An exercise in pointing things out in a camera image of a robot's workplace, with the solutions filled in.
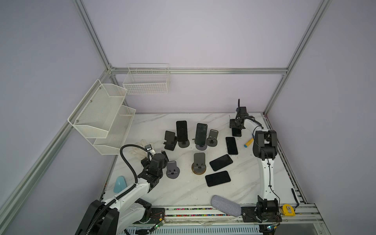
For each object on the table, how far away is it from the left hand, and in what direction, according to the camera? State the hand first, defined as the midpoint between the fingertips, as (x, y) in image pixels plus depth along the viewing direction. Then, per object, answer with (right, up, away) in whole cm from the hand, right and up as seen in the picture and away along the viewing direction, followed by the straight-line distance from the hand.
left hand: (155, 155), depth 87 cm
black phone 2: (+52, +3, +20) cm, 55 cm away
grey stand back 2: (+29, +3, +13) cm, 32 cm away
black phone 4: (+38, -14, 0) cm, 40 cm away
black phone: (+56, +13, +20) cm, 61 cm away
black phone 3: (+41, -5, +6) cm, 42 cm away
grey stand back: (+17, +5, +15) cm, 23 cm away
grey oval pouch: (+40, -24, -12) cm, 48 cm away
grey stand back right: (+36, +8, +13) cm, 40 cm away
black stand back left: (+9, +8, +9) cm, 15 cm away
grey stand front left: (+11, -9, -3) cm, 15 cm away
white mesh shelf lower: (-20, +8, -12) cm, 25 cm away
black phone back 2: (+28, +10, +8) cm, 31 cm away
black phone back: (+15, +15, +8) cm, 23 cm away
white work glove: (-15, 0, +10) cm, 18 cm away
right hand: (+54, +20, +26) cm, 63 cm away
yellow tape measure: (+73, -26, -13) cm, 78 cm away
